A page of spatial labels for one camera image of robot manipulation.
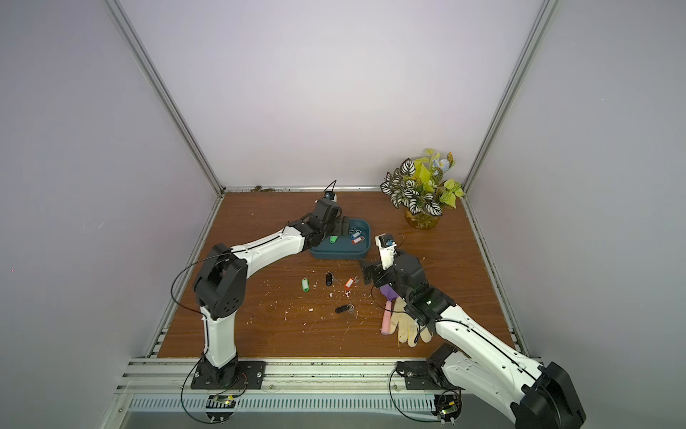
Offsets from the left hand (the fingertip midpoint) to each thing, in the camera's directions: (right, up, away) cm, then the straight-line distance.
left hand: (341, 218), depth 94 cm
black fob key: (-4, -21, -1) cm, 22 cm away
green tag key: (-13, -24, -2) cm, 27 cm away
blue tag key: (+5, -7, +10) cm, 13 cm away
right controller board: (+30, -50, -24) cm, 63 cm away
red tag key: (+3, -23, -2) cm, 23 cm away
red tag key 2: (+7, -9, +9) cm, 15 cm away
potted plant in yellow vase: (+27, +10, -5) cm, 30 cm away
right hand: (+11, -9, -17) cm, 22 cm away
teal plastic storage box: (+5, -11, +8) cm, 14 cm away
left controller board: (-33, -52, -21) cm, 66 cm away
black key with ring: (+3, -29, -8) cm, 31 cm away
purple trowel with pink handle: (+16, -25, -7) cm, 31 cm away
